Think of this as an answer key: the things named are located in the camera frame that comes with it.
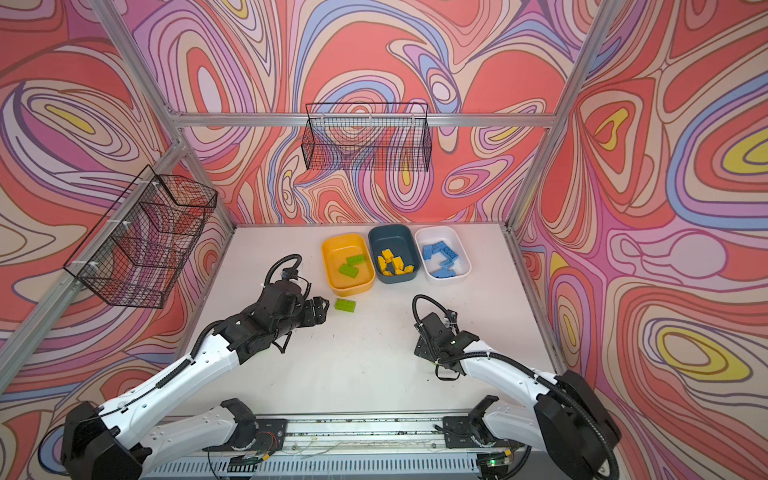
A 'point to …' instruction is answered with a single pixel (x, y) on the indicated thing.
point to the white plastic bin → (442, 253)
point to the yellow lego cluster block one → (398, 263)
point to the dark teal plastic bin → (395, 252)
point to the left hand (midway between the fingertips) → (322, 302)
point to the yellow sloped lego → (382, 264)
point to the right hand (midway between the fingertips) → (434, 355)
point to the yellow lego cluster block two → (409, 269)
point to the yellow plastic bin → (336, 248)
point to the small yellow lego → (388, 273)
